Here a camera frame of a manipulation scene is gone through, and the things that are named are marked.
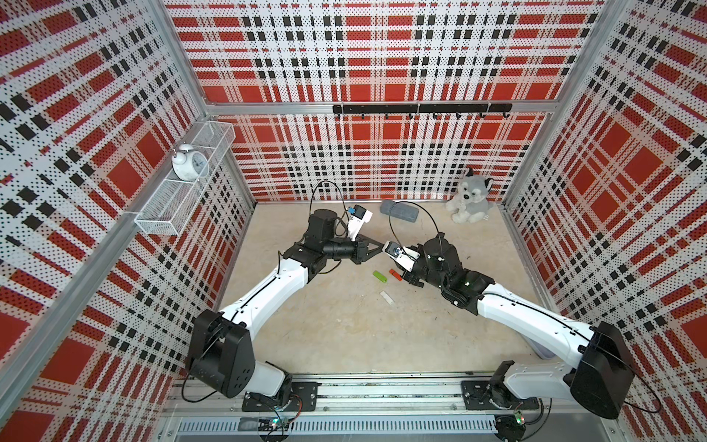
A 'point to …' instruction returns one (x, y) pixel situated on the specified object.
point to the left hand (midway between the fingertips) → (387, 247)
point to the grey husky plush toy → (470, 203)
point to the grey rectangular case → (399, 211)
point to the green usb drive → (382, 277)
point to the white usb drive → (391, 301)
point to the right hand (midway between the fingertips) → (400, 250)
